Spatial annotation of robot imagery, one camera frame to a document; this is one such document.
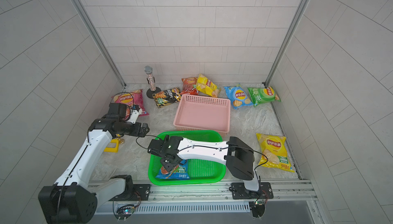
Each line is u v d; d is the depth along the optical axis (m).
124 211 0.65
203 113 0.99
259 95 1.02
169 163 0.65
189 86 1.05
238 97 1.01
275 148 0.80
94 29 0.87
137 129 0.68
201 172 0.77
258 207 0.70
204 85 1.00
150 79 0.94
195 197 0.71
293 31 0.87
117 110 0.59
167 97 1.00
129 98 0.97
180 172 0.72
